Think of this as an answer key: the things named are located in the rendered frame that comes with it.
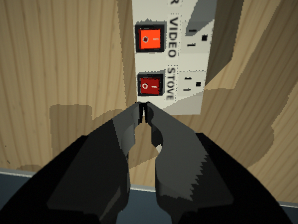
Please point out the white power strip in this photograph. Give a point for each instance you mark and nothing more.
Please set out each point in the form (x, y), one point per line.
(172, 40)

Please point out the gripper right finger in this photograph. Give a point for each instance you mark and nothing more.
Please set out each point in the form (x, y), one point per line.
(192, 173)

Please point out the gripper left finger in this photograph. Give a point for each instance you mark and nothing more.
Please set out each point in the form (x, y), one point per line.
(91, 176)

